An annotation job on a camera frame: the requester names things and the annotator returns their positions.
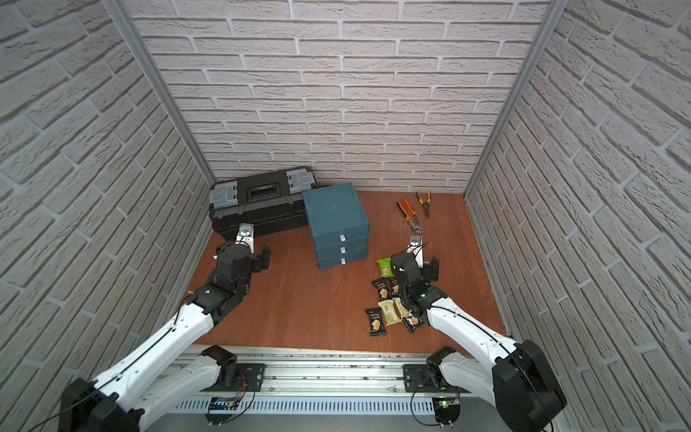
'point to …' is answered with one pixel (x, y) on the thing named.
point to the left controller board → (221, 403)
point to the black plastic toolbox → (271, 202)
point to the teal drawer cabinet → (339, 226)
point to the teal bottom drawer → (328, 263)
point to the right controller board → (446, 409)
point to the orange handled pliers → (413, 219)
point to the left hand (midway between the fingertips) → (250, 239)
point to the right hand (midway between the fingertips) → (419, 255)
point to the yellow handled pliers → (426, 205)
